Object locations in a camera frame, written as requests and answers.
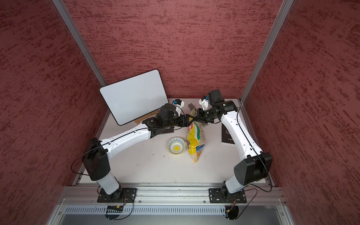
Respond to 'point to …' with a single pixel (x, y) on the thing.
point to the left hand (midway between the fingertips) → (189, 120)
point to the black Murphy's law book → (226, 137)
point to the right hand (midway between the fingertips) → (194, 121)
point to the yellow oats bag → (195, 139)
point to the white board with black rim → (131, 97)
